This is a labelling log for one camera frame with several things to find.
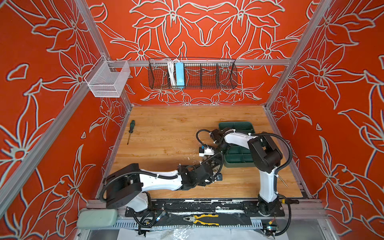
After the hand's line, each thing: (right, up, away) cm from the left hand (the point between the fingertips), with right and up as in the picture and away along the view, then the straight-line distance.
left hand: (206, 168), depth 81 cm
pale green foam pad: (-54, -19, -14) cm, 58 cm away
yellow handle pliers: (-7, -21, -11) cm, 24 cm away
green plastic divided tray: (+20, +4, +12) cm, 24 cm away
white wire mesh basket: (-63, +54, +14) cm, 84 cm away
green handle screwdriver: (-51, +19, +22) cm, 59 cm away
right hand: (+3, -1, +6) cm, 7 cm away
